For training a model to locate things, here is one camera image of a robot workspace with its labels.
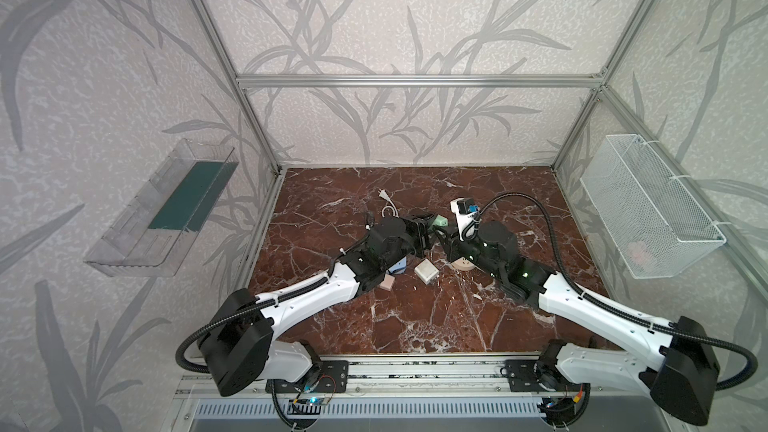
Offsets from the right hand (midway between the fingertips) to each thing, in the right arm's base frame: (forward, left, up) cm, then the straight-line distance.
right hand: (437, 217), depth 75 cm
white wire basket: (-8, -45, +9) cm, 47 cm away
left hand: (0, -2, +3) cm, 4 cm away
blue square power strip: (-14, +10, 0) cm, 17 cm away
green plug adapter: (-2, -1, +1) cm, 2 cm away
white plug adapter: (-5, +2, -22) cm, 23 cm away
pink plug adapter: (-8, +13, -22) cm, 27 cm away
